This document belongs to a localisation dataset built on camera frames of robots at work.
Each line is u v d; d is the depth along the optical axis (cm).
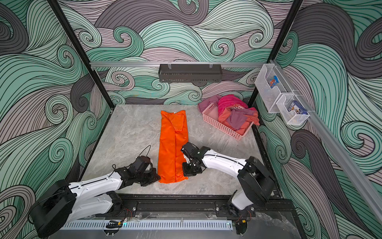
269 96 84
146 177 73
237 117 104
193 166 70
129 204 74
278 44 84
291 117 65
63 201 41
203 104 118
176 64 94
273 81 83
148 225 70
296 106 65
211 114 114
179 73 95
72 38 81
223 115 106
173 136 101
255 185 41
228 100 108
